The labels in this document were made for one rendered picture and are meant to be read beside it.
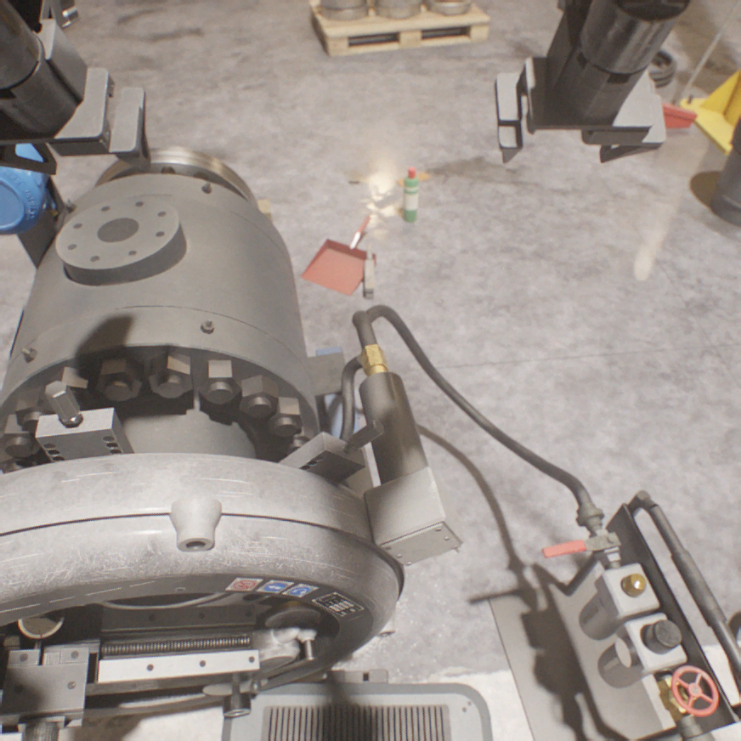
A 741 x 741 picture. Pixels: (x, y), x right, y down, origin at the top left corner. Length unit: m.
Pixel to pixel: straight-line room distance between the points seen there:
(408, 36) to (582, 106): 4.03
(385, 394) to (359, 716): 0.65
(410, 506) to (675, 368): 1.60
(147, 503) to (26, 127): 0.36
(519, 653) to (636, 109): 1.28
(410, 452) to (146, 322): 0.45
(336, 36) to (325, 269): 2.36
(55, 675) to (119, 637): 0.15
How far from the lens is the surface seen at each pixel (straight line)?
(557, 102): 0.51
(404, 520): 0.74
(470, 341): 2.06
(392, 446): 0.81
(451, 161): 3.09
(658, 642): 1.11
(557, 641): 1.58
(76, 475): 0.66
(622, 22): 0.44
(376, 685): 1.26
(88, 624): 0.97
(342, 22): 4.60
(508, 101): 0.53
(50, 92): 0.52
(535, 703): 1.53
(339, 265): 2.36
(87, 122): 0.54
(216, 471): 0.64
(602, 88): 0.48
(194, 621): 0.99
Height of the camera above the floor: 1.48
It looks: 50 degrees down
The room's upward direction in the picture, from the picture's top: 1 degrees counter-clockwise
